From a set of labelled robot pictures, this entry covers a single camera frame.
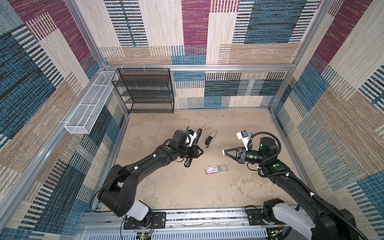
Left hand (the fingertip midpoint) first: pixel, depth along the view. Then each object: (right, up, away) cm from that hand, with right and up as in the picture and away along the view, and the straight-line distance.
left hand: (202, 150), depth 83 cm
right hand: (+10, 0, -10) cm, 15 cm away
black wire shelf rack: (-40, +39, +28) cm, 63 cm away
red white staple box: (+6, -12, +6) cm, 15 cm away
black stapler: (-8, -8, +9) cm, 14 cm away
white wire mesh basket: (-57, +17, -12) cm, 60 cm away
